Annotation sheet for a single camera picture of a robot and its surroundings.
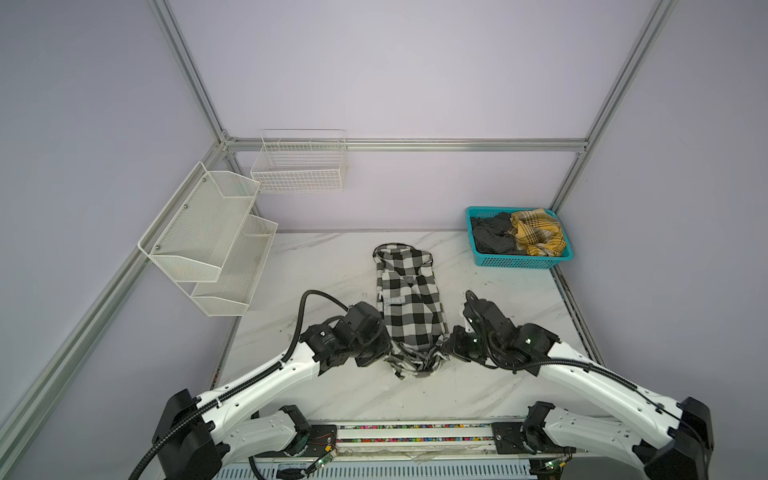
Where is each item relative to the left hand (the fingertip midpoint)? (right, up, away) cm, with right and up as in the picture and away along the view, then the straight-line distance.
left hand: (393, 349), depth 75 cm
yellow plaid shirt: (+51, +32, +29) cm, 67 cm away
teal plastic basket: (+42, +23, +29) cm, 56 cm away
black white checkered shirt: (+6, +7, +18) cm, 21 cm away
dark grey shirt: (+36, +32, +33) cm, 59 cm away
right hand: (+11, +1, -1) cm, 12 cm away
